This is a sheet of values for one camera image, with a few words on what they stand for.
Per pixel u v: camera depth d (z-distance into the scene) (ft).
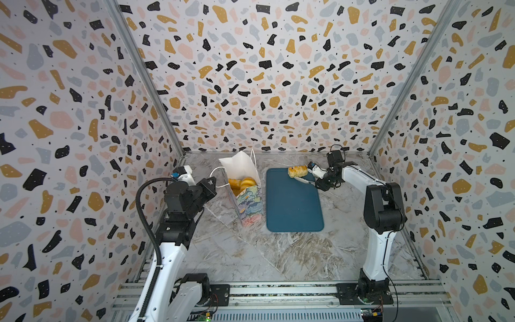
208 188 2.05
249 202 2.66
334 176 2.60
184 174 2.08
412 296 2.46
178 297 1.86
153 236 1.52
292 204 3.32
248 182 2.82
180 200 1.66
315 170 3.11
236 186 3.00
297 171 3.52
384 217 1.83
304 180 3.39
